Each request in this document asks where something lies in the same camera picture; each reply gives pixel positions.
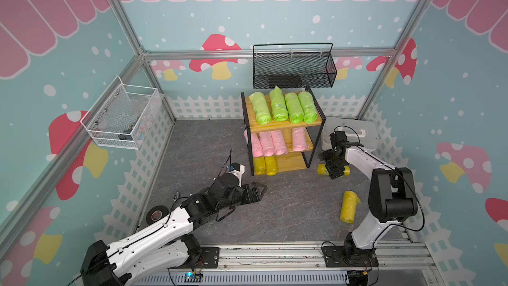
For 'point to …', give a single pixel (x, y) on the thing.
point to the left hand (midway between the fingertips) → (259, 193)
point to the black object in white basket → (127, 137)
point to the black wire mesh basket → (293, 65)
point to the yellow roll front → (271, 165)
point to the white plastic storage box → (362, 132)
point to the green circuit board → (192, 277)
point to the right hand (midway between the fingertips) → (323, 162)
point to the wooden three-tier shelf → (283, 127)
